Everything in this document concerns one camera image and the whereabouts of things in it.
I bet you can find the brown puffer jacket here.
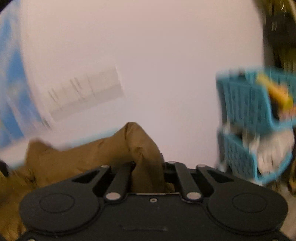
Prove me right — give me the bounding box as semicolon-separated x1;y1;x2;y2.
1;122;175;240

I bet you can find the lower blue plastic basket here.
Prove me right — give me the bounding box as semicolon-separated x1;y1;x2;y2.
218;130;292;185

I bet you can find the blue plastic basket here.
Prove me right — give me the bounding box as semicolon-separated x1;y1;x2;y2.
216;68;295;135
218;130;292;185

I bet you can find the white cloth in basket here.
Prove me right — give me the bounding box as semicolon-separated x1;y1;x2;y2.
242;129;295;175

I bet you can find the upper blue plastic basket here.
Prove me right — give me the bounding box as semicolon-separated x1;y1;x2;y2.
216;68;295;135

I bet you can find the yellow orange item in basket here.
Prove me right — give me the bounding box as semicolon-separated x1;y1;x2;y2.
256;73;293;110

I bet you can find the white wall socket panel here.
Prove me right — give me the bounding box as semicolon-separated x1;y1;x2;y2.
44;66;124;121

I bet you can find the colourful wall map poster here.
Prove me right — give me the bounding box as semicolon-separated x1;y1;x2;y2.
0;0;50;149

